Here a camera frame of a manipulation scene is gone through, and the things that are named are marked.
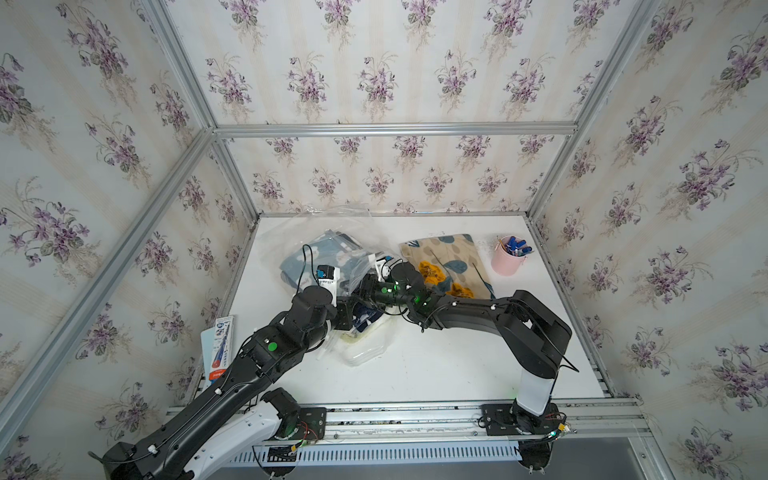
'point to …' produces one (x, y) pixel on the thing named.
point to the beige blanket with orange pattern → (451, 265)
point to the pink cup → (504, 263)
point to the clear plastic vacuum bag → (289, 231)
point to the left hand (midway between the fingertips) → (358, 303)
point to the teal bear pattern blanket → (331, 249)
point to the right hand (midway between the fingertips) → (347, 290)
